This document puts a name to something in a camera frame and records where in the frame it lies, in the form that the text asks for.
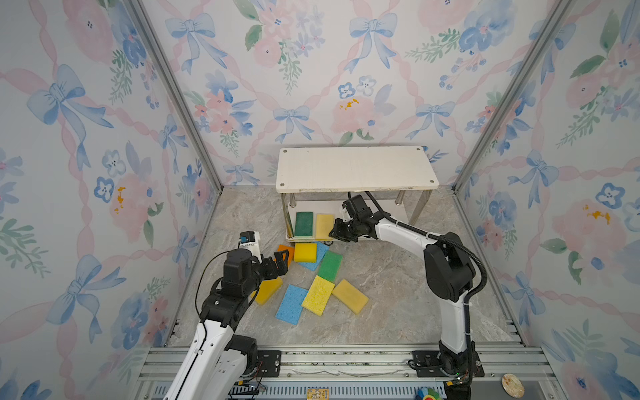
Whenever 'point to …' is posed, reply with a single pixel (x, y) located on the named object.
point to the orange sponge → (291, 252)
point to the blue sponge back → (321, 251)
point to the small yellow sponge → (305, 252)
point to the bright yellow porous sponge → (317, 295)
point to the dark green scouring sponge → (304, 223)
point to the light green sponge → (330, 266)
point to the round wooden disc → (512, 385)
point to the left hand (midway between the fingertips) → (276, 251)
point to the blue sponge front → (292, 303)
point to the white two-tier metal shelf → (399, 181)
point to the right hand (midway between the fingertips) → (328, 232)
